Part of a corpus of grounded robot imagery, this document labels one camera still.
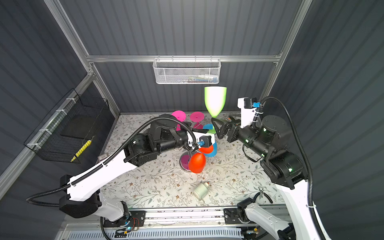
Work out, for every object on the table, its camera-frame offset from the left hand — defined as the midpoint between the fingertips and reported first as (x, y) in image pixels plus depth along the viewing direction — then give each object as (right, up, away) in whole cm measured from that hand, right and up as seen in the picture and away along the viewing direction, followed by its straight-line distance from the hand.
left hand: (206, 124), depth 56 cm
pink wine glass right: (-3, +4, +19) cm, 19 cm away
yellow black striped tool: (-55, -8, +15) cm, 58 cm away
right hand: (+6, +2, -4) cm, 7 cm away
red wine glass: (-3, -17, +13) cm, 22 cm away
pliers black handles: (+32, -36, +26) cm, 55 cm away
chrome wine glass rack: (-11, -22, +36) cm, 44 cm away
